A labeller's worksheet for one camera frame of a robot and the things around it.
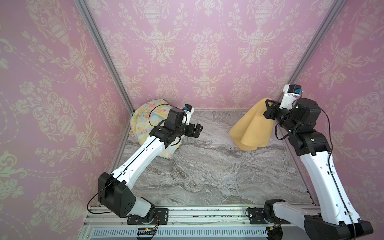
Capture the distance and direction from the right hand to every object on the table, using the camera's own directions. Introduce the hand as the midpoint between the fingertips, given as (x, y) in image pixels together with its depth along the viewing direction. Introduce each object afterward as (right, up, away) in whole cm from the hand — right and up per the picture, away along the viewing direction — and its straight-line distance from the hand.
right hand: (267, 100), depth 64 cm
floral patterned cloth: (-65, -4, +39) cm, 75 cm away
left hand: (-31, -11, +13) cm, 36 cm away
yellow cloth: (-4, -13, +6) cm, 15 cm away
